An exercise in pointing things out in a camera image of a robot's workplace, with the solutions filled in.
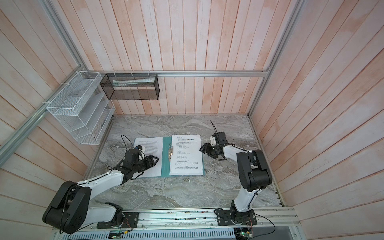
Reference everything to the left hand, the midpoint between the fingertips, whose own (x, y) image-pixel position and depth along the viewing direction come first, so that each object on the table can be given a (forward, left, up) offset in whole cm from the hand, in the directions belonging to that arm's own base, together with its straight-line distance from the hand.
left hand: (156, 163), depth 89 cm
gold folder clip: (+9, -8, -2) cm, 13 cm away
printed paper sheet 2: (+5, -19, -4) cm, 20 cm away
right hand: (+10, -30, -2) cm, 31 cm away
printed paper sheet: (+14, +5, -4) cm, 16 cm away
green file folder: (+1, -5, -4) cm, 7 cm away
